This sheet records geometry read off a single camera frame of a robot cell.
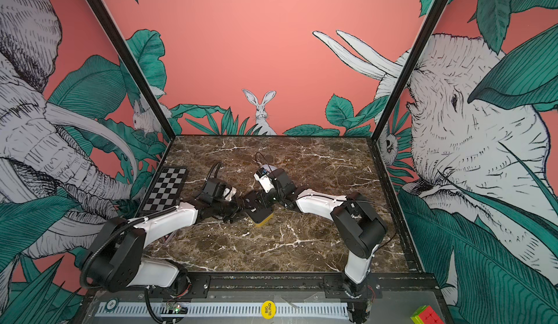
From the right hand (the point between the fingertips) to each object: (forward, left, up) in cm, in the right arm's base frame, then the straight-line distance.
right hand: (256, 193), depth 88 cm
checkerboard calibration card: (+4, +41, -5) cm, 42 cm away
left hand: (-6, 0, -1) cm, 6 cm away
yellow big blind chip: (-38, -7, -9) cm, 40 cm away
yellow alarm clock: (-3, 0, -6) cm, 7 cm away
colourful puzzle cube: (-39, -56, -6) cm, 69 cm away
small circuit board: (-39, +24, -8) cm, 46 cm away
